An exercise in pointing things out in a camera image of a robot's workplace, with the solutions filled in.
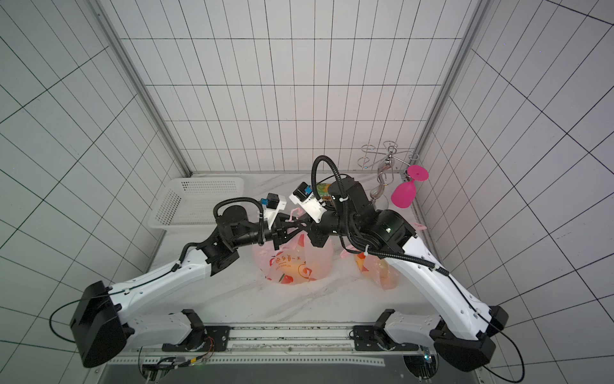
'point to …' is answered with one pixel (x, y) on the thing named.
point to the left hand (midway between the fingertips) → (302, 227)
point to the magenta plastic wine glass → (404, 194)
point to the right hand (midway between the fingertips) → (296, 215)
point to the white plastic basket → (190, 202)
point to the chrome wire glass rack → (386, 166)
